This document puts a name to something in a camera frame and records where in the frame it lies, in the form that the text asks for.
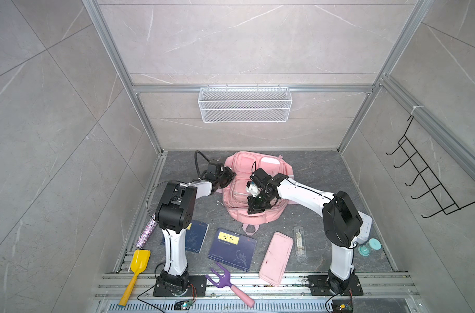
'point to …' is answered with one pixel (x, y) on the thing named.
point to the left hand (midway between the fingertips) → (240, 170)
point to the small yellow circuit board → (345, 307)
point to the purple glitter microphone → (146, 233)
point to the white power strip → (365, 229)
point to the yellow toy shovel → (139, 261)
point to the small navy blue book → (194, 237)
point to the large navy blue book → (233, 249)
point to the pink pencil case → (275, 259)
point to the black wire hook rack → (444, 199)
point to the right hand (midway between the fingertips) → (250, 212)
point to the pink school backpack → (235, 195)
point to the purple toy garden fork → (224, 281)
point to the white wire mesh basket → (245, 105)
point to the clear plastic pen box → (300, 242)
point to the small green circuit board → (183, 305)
